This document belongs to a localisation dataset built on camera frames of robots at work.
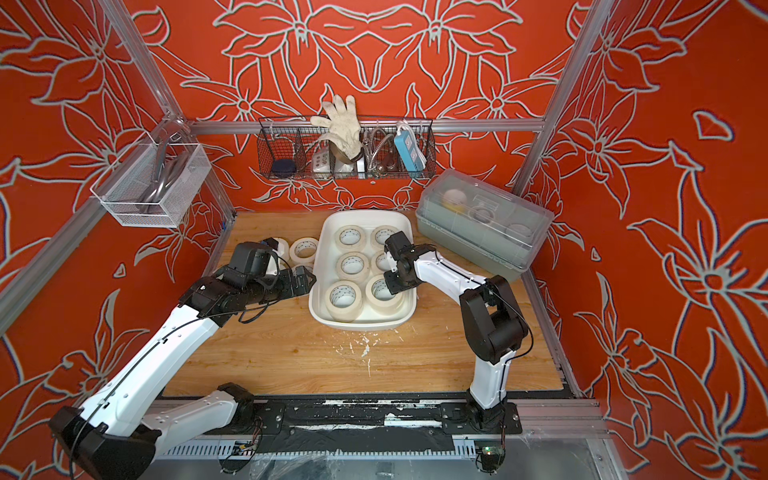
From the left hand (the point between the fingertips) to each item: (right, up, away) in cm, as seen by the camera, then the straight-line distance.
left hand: (303, 279), depth 74 cm
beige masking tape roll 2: (+8, +11, +36) cm, 38 cm away
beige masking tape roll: (-8, +6, +31) cm, 33 cm away
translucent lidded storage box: (+56, +13, +13) cm, 59 cm away
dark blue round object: (-13, +34, +23) cm, 44 cm away
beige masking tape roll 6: (+8, -10, +20) cm, 24 cm away
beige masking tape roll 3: (+19, +12, +36) cm, 42 cm away
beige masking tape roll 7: (+20, -8, +13) cm, 25 cm away
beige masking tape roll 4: (+10, +1, +28) cm, 30 cm away
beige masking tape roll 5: (+19, +2, +27) cm, 33 cm away
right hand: (+22, -4, +17) cm, 29 cm away
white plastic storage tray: (+1, -2, +26) cm, 26 cm away
